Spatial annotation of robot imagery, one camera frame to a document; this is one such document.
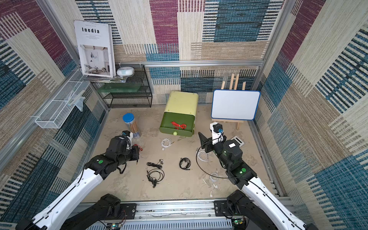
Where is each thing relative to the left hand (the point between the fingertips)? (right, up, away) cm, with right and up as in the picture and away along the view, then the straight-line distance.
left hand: (139, 148), depth 79 cm
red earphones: (+20, +12, +10) cm, 25 cm away
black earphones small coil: (+8, -12, +10) cm, 18 cm away
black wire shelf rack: (-10, +32, +40) cm, 52 cm away
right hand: (+35, +11, -9) cm, 38 cm away
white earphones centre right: (+36, -7, +13) cm, 39 cm away
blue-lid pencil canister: (-9, +16, +8) cm, 20 cm away
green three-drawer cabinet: (+22, +23, +12) cm, 35 cm away
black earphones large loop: (+7, -18, +7) cm, 20 cm away
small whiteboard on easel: (+58, +25, +18) cm, 65 cm away
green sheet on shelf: (-17, +38, +21) cm, 47 cm away
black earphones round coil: (+26, -14, +10) cm, 31 cm away
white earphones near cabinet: (+12, 0, +20) cm, 23 cm away
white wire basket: (-39, +18, -8) cm, 44 cm away
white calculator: (+61, +1, +20) cm, 64 cm away
